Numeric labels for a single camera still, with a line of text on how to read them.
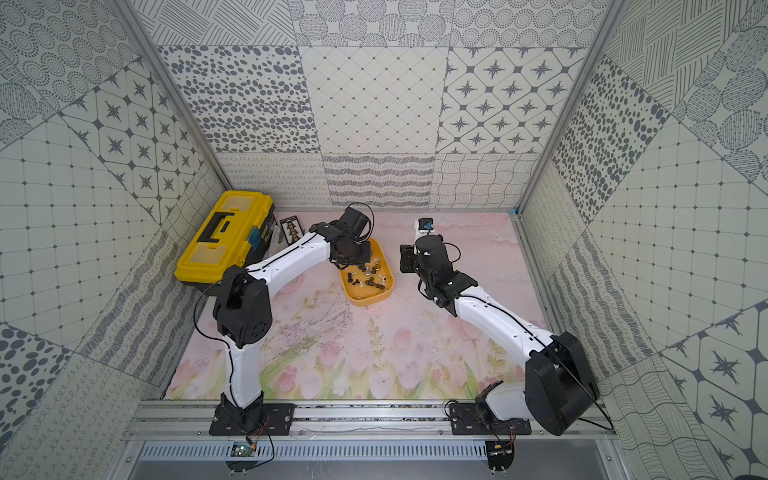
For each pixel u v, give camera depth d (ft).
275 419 2.41
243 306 1.77
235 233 2.98
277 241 3.61
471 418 2.43
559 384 1.35
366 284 3.23
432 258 1.99
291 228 3.66
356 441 2.37
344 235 2.28
